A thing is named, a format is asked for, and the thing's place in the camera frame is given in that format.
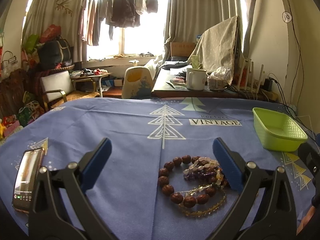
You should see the blue printed tablecloth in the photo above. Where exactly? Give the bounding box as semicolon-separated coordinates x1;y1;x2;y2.
1;98;315;239

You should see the wooden armchair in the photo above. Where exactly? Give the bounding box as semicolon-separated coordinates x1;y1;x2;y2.
40;71;99;112

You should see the cardboard box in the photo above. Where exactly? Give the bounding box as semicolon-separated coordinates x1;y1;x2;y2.
170;42;195;57

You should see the foil wrapped package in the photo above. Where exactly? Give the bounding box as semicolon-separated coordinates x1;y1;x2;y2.
207;67;233;91

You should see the hanging dark jacket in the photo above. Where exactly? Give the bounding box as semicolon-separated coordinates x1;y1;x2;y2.
111;0;140;28

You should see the dark wooden desk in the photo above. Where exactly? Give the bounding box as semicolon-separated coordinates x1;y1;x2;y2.
151;66;264;100

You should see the dark duffel bag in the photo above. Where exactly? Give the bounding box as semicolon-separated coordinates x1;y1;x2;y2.
37;38;73;70

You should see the beige right curtain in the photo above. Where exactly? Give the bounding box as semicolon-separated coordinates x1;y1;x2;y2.
163;0;242;59

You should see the clear crystal bead bracelet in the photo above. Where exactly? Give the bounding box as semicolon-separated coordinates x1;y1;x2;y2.
179;183;221;198

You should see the white wifi router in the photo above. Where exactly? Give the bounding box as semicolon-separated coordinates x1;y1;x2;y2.
236;58;265;94

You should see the beige curtain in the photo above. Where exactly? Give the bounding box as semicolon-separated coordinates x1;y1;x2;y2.
22;0;85;62
163;0;242;59

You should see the brown wooden bead bracelet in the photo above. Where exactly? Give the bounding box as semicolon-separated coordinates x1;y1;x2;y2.
158;155;217;209

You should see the purple crystal chip bracelet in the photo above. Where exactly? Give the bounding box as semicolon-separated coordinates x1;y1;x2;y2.
183;156;226;184

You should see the red bag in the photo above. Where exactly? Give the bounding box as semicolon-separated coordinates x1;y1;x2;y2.
39;24;61;43

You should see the smartphone with lit screen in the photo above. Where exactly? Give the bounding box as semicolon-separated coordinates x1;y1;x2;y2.
12;147;45;213

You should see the black cable on wall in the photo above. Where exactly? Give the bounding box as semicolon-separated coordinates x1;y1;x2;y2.
276;0;304;111

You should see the right human hand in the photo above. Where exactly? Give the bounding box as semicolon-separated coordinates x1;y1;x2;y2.
296;206;319;239

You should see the white plastic chair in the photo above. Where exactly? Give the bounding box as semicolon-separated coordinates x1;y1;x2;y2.
121;67;154;99

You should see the black power adapter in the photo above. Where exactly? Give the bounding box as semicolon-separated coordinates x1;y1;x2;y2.
262;77;274;92

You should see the yellow citrine bead bracelet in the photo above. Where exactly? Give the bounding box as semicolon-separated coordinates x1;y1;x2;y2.
177;169;228;218

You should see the small wooden side table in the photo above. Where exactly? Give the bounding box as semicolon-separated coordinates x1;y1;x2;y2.
71;73;111;98

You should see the white wall hook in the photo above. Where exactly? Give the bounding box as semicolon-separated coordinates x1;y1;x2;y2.
282;11;292;23

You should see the green plastic basket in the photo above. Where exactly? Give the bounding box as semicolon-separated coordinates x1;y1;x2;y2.
252;107;308;152

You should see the cloth covered monitor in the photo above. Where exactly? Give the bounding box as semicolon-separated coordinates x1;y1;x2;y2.
191;16;243;73

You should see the beige left curtain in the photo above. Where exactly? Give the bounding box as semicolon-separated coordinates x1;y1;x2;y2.
22;0;85;62

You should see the white enamel mug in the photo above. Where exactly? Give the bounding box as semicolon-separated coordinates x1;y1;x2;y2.
186;68;207;91

